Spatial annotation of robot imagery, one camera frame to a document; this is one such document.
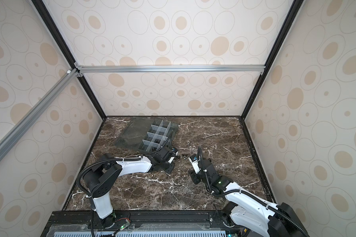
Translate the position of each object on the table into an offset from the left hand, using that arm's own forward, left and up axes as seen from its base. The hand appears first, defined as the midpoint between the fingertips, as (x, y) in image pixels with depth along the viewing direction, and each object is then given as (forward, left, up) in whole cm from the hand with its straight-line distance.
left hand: (177, 166), depth 92 cm
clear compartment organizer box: (+24, +22, +1) cm, 33 cm away
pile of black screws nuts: (+14, -10, 0) cm, 17 cm away
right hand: (-4, -12, +6) cm, 14 cm away
